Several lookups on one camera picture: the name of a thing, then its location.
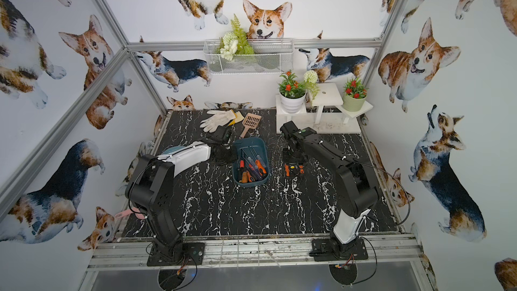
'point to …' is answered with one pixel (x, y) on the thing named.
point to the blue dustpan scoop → (169, 151)
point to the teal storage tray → (250, 141)
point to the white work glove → (211, 123)
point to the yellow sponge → (238, 117)
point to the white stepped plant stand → (323, 111)
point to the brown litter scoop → (250, 120)
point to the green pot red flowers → (355, 95)
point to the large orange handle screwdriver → (301, 170)
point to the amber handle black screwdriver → (244, 178)
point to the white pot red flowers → (291, 93)
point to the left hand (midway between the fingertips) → (238, 154)
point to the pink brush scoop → (139, 215)
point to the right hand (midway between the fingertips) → (289, 160)
